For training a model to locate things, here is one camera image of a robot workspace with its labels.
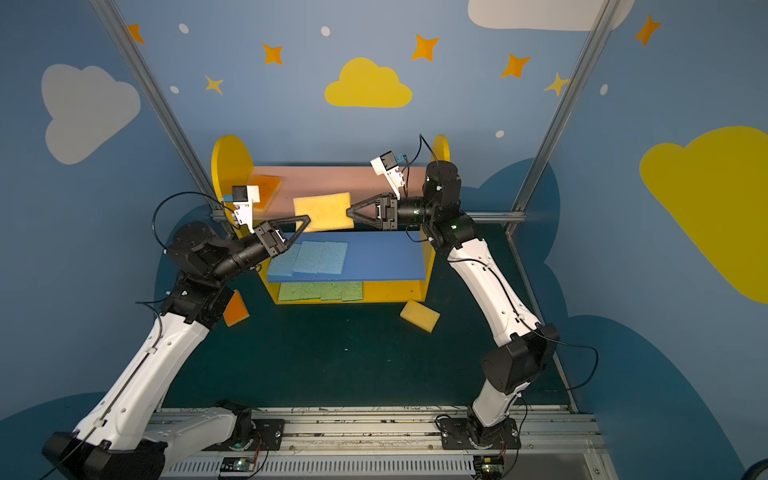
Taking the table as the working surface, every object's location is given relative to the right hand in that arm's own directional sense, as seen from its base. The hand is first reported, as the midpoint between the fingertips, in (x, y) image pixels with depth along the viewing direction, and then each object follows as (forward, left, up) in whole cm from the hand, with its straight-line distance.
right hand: (350, 213), depth 59 cm
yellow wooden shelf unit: (+23, +5, -34) cm, 41 cm away
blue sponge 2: (+14, +13, -32) cm, 37 cm away
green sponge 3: (+9, +12, -44) cm, 46 cm away
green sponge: (+8, +26, -43) cm, 51 cm away
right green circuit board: (-37, -34, -49) cm, 70 cm away
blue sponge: (+8, +20, -33) cm, 39 cm away
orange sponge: (+3, -18, -47) cm, 50 cm away
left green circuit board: (-40, +27, -47) cm, 67 cm away
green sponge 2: (+9, +19, -44) cm, 49 cm away
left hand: (-2, +9, 0) cm, 9 cm away
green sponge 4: (+10, +5, -45) cm, 46 cm away
